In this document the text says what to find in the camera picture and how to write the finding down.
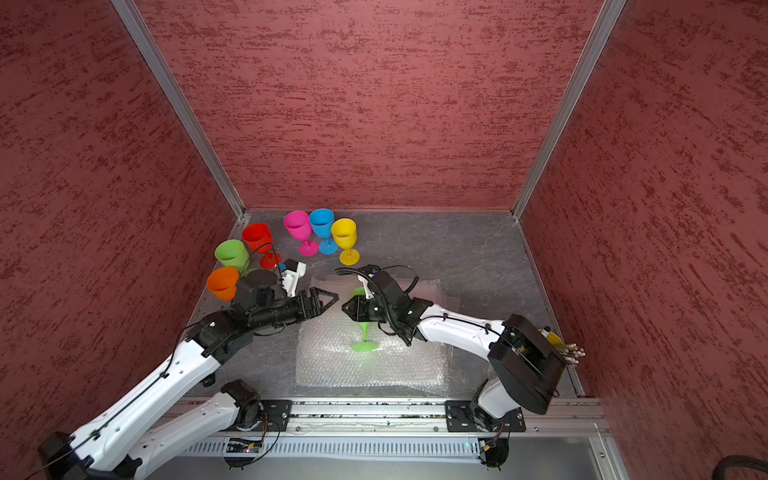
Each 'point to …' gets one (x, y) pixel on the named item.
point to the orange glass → (223, 283)
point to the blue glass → (321, 220)
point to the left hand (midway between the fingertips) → (330, 309)
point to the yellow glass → (344, 232)
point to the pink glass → (298, 224)
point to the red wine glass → (258, 236)
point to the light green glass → (365, 345)
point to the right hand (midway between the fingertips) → (346, 313)
